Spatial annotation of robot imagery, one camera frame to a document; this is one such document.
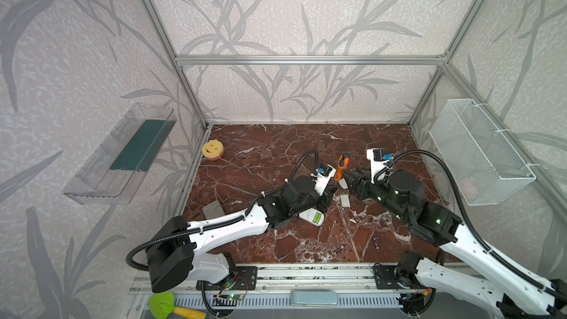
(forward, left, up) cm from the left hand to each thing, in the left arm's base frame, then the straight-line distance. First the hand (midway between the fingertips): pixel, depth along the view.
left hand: (340, 184), depth 72 cm
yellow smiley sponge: (+29, +56, -21) cm, 66 cm away
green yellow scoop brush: (-32, +55, -19) cm, 66 cm away
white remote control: (-3, +8, -21) cm, 23 cm away
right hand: (+3, -2, +9) cm, 9 cm away
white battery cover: (+3, -6, -22) cm, 23 cm away
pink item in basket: (0, -44, -1) cm, 44 cm away
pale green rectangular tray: (-30, +9, -16) cm, 35 cm away
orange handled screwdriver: (+1, +1, +6) cm, 6 cm away
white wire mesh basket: (0, -40, +12) cm, 42 cm away
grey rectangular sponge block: (-2, +47, -21) cm, 52 cm away
